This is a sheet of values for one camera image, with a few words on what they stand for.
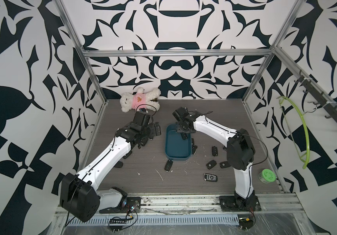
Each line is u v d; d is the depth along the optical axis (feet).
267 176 2.61
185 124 2.18
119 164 2.86
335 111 1.80
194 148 3.07
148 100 3.64
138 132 1.95
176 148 3.06
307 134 2.13
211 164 2.86
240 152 1.70
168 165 2.83
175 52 3.11
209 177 2.67
